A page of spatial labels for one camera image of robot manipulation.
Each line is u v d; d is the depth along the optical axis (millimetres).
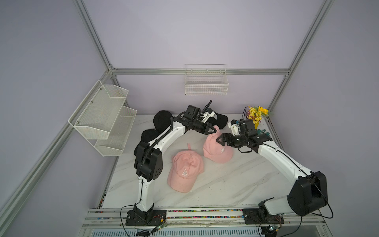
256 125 1144
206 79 946
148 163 514
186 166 824
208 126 752
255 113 874
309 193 415
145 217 642
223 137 747
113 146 774
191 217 748
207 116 769
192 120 713
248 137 636
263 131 1075
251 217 733
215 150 842
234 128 766
